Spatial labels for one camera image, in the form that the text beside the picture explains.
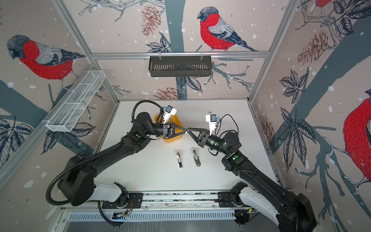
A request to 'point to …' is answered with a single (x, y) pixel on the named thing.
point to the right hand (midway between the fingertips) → (185, 133)
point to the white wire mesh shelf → (72, 109)
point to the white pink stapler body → (179, 159)
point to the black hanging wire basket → (177, 66)
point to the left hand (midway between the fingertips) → (184, 135)
